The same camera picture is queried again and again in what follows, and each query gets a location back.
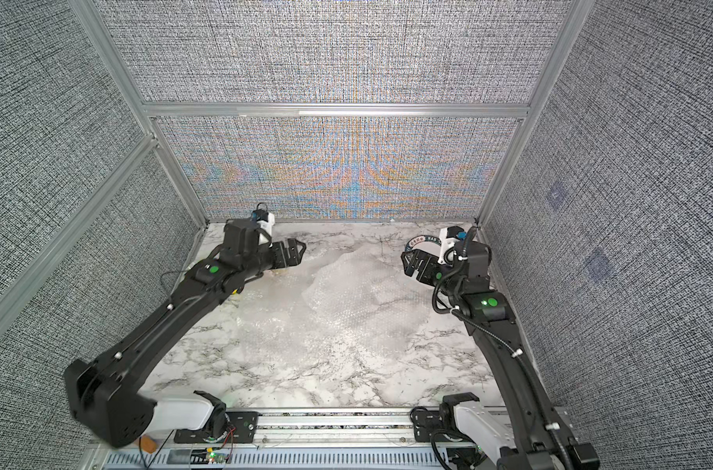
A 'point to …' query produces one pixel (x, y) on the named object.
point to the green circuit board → (208, 456)
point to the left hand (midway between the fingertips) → (298, 244)
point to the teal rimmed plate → (424, 242)
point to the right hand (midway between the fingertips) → (416, 252)
